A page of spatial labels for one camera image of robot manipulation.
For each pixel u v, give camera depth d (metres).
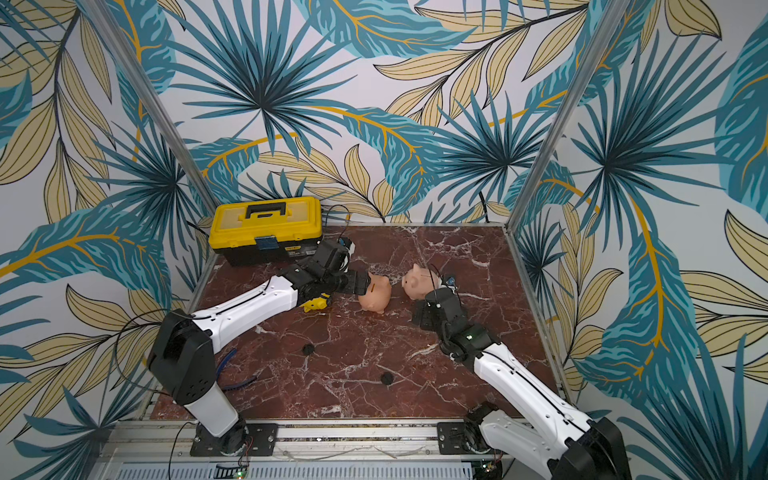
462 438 0.73
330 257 0.65
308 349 0.88
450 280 0.69
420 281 0.93
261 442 0.75
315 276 0.65
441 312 0.58
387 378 0.84
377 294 0.90
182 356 0.44
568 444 0.40
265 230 0.97
